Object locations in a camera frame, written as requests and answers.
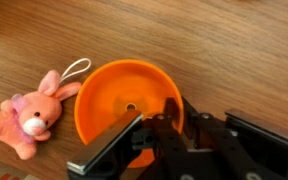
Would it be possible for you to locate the pink bunny plush toy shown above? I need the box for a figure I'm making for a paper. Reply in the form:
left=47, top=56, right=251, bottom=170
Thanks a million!
left=0, top=57, right=92, bottom=161

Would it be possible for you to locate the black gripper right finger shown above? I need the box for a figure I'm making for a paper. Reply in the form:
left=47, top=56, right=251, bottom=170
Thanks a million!
left=224, top=107, right=288, bottom=180

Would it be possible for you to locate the orange toy pan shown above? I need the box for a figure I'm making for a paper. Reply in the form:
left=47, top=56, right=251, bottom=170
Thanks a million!
left=73, top=59, right=185, bottom=169

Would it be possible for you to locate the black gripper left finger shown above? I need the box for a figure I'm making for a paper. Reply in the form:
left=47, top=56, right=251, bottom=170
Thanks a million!
left=66, top=110, right=145, bottom=180

